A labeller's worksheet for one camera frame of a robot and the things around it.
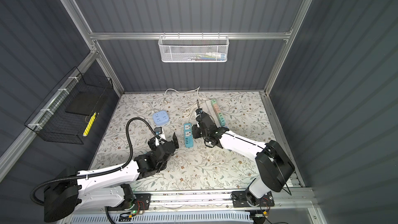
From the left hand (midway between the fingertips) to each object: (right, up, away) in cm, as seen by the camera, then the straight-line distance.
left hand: (167, 136), depth 80 cm
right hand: (+14, +3, +6) cm, 16 cm away
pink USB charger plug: (+27, +16, +24) cm, 40 cm away
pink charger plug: (+28, +13, +21) cm, 38 cm away
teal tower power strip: (+10, -4, +13) cm, 17 cm away
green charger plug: (+30, +10, +17) cm, 36 cm away
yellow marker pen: (-33, +6, -12) cm, 36 cm away
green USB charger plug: (+26, +19, +25) cm, 41 cm away
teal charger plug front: (+31, +6, +15) cm, 35 cm away
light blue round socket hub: (-9, +8, +22) cm, 25 cm away
